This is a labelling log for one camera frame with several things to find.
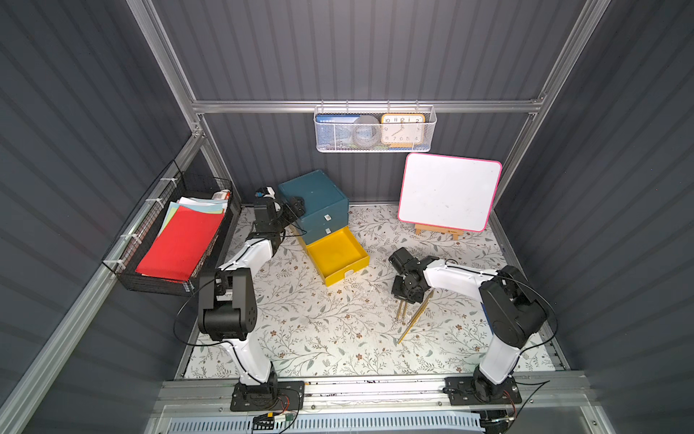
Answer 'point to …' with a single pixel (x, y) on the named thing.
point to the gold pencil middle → (399, 310)
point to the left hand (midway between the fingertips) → (292, 203)
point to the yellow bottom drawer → (336, 255)
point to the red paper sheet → (180, 246)
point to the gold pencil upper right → (404, 313)
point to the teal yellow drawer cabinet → (327, 207)
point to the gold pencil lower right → (417, 317)
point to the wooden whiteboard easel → (454, 232)
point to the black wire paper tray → (175, 188)
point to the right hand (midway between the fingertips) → (402, 294)
